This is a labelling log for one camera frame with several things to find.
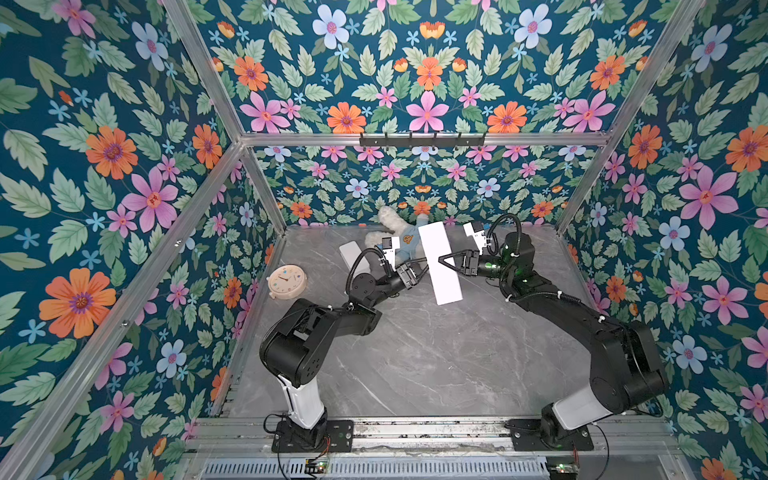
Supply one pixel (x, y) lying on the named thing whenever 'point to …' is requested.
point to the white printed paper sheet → (444, 278)
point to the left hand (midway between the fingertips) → (434, 262)
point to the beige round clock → (287, 281)
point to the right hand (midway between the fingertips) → (449, 256)
